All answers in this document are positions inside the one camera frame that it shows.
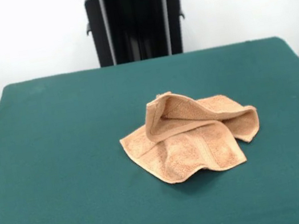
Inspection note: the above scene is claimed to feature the tan terry towel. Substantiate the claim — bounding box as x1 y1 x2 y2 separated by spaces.
112 77 268 193

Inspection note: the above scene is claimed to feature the dark green table cloth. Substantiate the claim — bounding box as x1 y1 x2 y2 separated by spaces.
0 31 299 224

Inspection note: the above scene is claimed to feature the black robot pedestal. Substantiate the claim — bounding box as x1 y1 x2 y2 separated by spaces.
71 0 203 71

